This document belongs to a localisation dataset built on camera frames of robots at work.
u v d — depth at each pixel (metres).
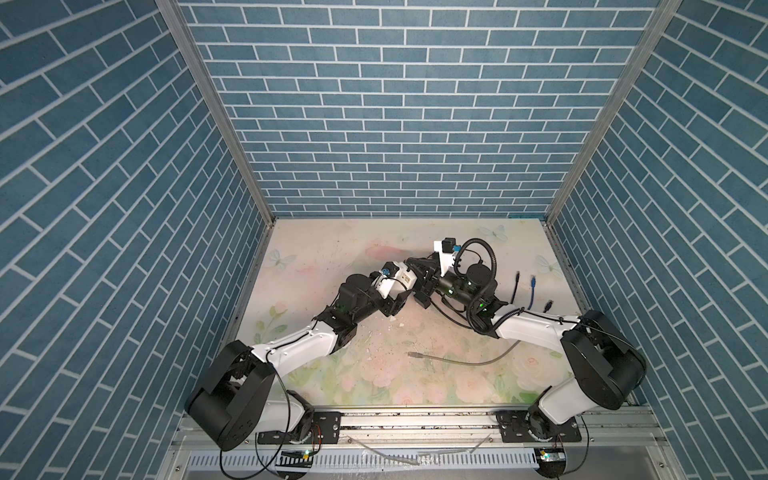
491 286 0.65
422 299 0.91
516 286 1.02
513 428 0.74
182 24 0.72
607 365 0.45
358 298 0.63
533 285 1.02
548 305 0.96
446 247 0.69
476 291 0.63
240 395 0.42
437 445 0.73
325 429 0.73
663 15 0.71
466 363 0.85
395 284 0.71
